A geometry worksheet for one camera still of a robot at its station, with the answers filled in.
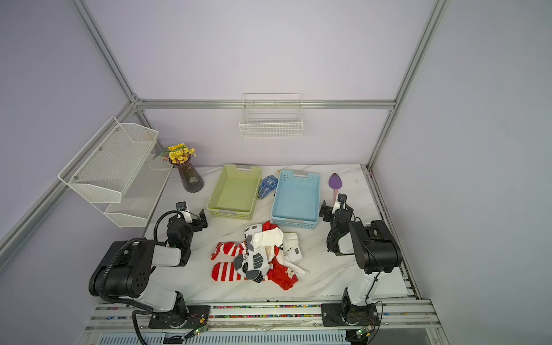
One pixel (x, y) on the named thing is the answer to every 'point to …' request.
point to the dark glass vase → (190, 177)
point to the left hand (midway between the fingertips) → (192, 214)
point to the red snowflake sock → (267, 226)
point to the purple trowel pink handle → (335, 182)
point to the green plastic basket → (236, 193)
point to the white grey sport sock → (255, 263)
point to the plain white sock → (273, 237)
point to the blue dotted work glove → (267, 186)
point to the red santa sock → (277, 274)
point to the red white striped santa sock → (226, 271)
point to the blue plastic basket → (297, 200)
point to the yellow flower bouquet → (177, 154)
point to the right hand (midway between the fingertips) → (336, 205)
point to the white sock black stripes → (291, 248)
